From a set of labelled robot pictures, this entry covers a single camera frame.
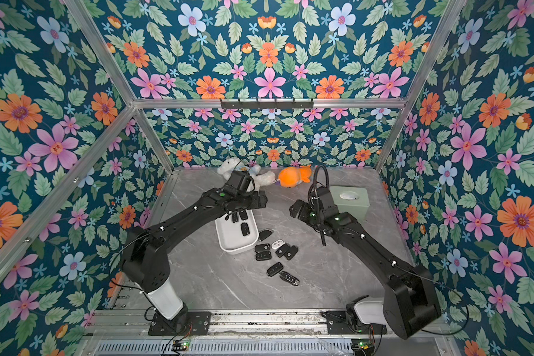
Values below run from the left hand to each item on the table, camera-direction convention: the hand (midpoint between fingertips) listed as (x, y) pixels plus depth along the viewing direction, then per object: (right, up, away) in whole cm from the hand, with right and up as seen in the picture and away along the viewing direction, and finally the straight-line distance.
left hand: (260, 198), depth 87 cm
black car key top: (-9, -8, +12) cm, 17 cm away
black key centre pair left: (+9, -21, +2) cm, 23 cm away
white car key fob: (+7, -19, +5) cm, 21 cm away
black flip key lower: (+6, -27, -3) cm, 28 cm away
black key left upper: (+1, -21, +3) cm, 21 cm away
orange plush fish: (+12, +10, +20) cm, 26 cm away
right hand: (+14, -5, -4) cm, 15 cm away
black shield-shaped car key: (+1, -16, +8) cm, 18 cm away
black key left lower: (+1, -24, +1) cm, 24 cm away
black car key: (-7, -15, +8) cm, 18 cm away
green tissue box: (+40, -1, +9) cm, 41 cm away
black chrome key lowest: (+12, -30, -5) cm, 33 cm away
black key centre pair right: (+12, -22, +1) cm, 26 cm away
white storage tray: (-13, -17, +5) cm, 22 cm away
